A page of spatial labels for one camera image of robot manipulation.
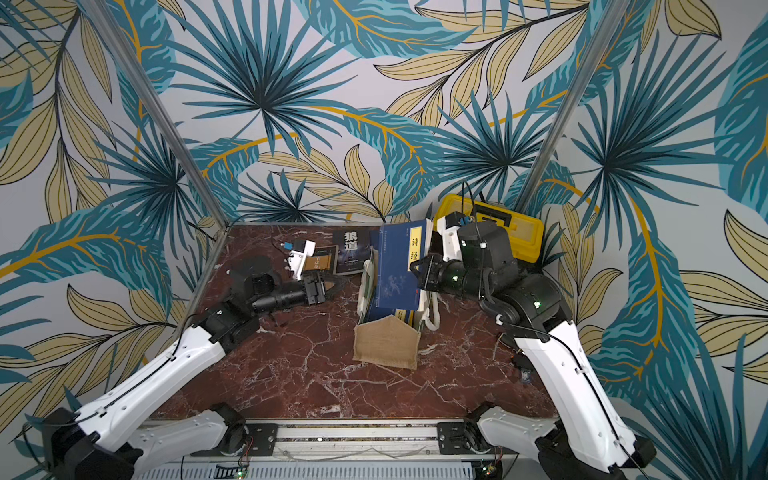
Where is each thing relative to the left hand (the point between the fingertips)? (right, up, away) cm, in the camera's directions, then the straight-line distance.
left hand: (344, 288), depth 66 cm
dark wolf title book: (-3, +11, +45) cm, 47 cm away
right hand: (+14, +5, -6) cm, 16 cm away
